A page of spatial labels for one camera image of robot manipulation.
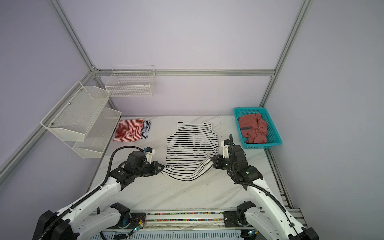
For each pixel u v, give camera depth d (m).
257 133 1.04
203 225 0.73
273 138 1.00
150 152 0.76
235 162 0.58
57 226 0.39
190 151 1.00
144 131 1.08
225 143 0.71
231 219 0.73
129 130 1.06
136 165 0.64
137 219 0.73
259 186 0.48
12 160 0.52
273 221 0.43
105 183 0.53
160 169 0.78
